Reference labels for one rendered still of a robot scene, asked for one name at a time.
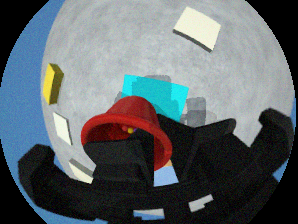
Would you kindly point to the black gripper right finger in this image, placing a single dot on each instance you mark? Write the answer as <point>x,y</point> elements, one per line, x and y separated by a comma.
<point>185,140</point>

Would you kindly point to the yellow rectangular block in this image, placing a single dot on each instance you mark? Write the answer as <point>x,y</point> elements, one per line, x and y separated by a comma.
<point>53,78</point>

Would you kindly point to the red cup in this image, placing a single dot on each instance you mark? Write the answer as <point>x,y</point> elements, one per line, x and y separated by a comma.
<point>136,112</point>

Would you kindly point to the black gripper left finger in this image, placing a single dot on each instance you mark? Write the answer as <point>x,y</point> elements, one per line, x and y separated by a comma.
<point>138,149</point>

